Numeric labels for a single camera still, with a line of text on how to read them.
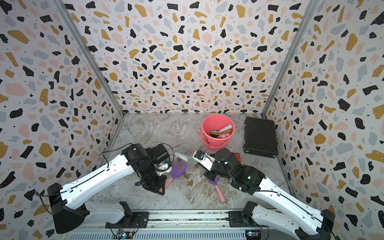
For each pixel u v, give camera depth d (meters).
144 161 0.48
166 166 0.66
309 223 0.40
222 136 0.90
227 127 0.95
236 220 0.73
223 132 0.97
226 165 0.48
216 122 0.93
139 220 0.73
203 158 0.56
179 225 0.73
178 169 0.78
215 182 0.86
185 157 0.69
